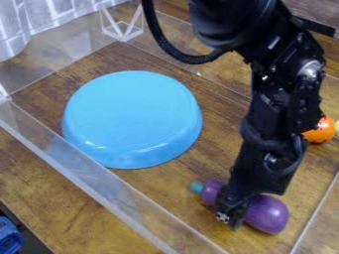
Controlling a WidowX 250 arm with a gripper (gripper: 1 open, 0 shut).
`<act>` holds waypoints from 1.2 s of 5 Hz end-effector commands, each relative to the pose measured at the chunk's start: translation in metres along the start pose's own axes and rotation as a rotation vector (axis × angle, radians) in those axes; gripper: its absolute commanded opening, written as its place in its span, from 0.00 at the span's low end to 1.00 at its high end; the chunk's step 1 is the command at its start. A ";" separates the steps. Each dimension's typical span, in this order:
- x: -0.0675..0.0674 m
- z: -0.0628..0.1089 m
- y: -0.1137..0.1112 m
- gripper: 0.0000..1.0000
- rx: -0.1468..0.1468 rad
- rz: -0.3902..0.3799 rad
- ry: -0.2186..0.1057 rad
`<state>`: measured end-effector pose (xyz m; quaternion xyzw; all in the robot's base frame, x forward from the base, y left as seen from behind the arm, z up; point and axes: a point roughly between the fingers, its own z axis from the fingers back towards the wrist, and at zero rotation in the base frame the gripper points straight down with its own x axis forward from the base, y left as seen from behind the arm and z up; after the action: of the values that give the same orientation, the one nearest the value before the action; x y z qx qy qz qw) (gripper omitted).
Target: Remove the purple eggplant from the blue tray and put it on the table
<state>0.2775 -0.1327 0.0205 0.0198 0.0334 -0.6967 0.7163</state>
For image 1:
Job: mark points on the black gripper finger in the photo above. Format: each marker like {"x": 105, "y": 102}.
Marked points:
{"x": 231, "y": 214}

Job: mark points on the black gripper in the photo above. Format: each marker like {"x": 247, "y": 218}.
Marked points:
{"x": 284, "y": 110}

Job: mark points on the purple toy eggplant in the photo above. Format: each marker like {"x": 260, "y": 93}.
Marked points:
{"x": 267, "y": 214}

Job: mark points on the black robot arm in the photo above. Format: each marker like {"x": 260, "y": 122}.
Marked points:
{"x": 259, "y": 29}

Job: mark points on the blue upside-down tray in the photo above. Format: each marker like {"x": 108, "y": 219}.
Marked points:
{"x": 132, "y": 119}

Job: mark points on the orange toy carrot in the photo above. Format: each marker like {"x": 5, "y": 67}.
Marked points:
{"x": 324, "y": 132}

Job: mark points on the blue object at corner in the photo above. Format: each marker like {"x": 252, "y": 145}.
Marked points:
{"x": 11, "y": 238}

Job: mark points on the white grid curtain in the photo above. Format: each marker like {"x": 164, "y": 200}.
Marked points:
{"x": 28, "y": 17}

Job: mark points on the clear acrylic enclosure wall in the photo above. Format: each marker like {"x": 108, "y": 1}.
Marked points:
{"x": 91, "y": 210}

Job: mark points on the clear acrylic corner bracket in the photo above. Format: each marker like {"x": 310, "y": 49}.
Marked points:
{"x": 123, "y": 29}

